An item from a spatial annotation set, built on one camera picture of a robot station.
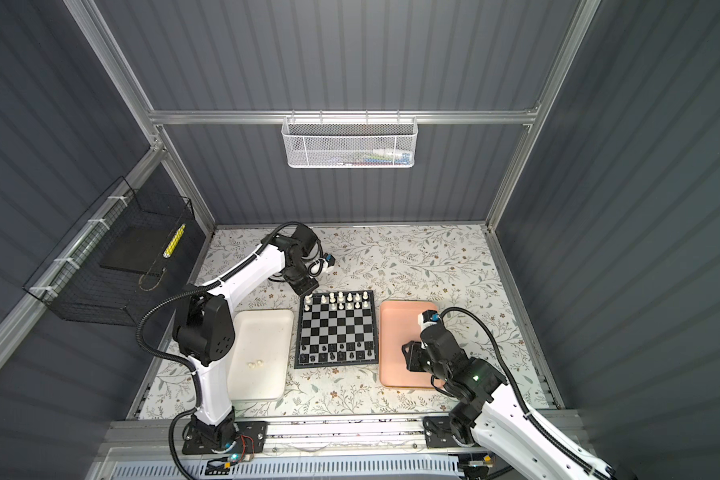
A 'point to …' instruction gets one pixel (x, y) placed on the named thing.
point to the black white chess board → (335, 329)
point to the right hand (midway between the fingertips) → (408, 350)
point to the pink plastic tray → (399, 324)
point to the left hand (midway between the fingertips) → (307, 289)
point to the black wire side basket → (134, 253)
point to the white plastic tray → (266, 335)
